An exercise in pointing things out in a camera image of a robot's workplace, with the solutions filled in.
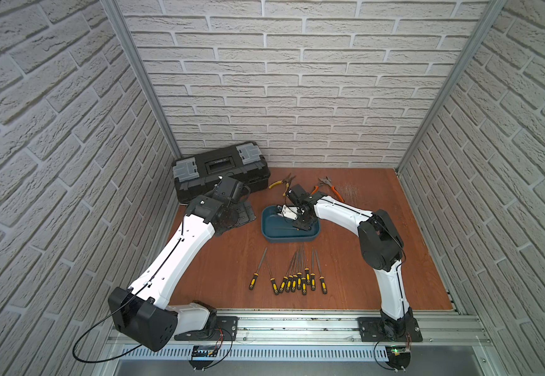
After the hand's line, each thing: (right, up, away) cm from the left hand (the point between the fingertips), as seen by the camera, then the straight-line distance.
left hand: (245, 214), depth 77 cm
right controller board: (+48, -43, -7) cm, 65 cm away
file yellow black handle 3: (+17, -25, +7) cm, 31 cm away
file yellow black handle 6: (+22, -23, +8) cm, 33 cm away
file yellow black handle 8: (+28, -25, +8) cm, 38 cm away
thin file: (+9, -25, +6) cm, 28 cm away
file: (+3, -24, +8) cm, 26 cm away
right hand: (+22, -3, +21) cm, 31 cm away
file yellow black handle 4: (+19, -23, +8) cm, 31 cm away
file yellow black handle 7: (+24, -24, +8) cm, 35 cm away
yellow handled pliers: (+16, +13, +38) cm, 43 cm away
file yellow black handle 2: (+15, -27, +4) cm, 31 cm away
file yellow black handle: (+14, -25, +6) cm, 29 cm away
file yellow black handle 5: (+21, -26, +6) cm, 33 cm away
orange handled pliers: (+35, +13, +37) cm, 53 cm away
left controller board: (-13, -43, -4) cm, 45 cm away
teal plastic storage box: (+8, -5, +24) cm, 25 cm away
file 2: (+15, -7, +11) cm, 20 cm away
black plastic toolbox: (-22, +14, +16) cm, 31 cm away
